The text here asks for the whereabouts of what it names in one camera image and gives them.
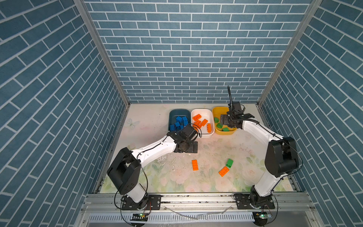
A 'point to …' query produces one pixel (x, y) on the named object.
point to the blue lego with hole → (178, 119)
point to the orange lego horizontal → (197, 117)
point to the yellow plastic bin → (217, 112)
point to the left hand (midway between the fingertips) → (191, 149)
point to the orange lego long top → (209, 127)
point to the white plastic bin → (207, 114)
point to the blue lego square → (185, 119)
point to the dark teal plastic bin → (174, 113)
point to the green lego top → (219, 125)
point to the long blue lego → (172, 127)
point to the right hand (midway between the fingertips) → (227, 117)
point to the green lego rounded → (226, 129)
